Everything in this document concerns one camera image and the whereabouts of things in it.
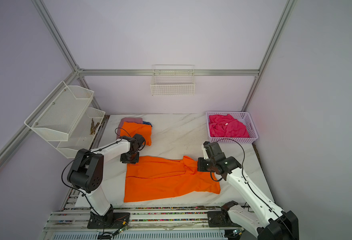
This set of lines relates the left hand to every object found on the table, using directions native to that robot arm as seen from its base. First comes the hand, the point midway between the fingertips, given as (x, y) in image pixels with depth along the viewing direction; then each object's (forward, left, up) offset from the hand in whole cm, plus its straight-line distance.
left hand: (128, 163), depth 91 cm
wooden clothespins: (+20, +24, +11) cm, 33 cm away
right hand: (-7, -43, +10) cm, 45 cm away
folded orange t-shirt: (+22, +2, +7) cm, 23 cm away
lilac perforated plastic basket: (+38, -82, +1) cm, 91 cm away
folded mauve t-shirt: (+34, +7, +4) cm, 34 cm away
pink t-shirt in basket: (+31, -63, 0) cm, 70 cm away
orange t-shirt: (-9, -17, -1) cm, 19 cm away
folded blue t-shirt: (+32, -7, +1) cm, 33 cm away
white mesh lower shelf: (+15, +30, +10) cm, 34 cm away
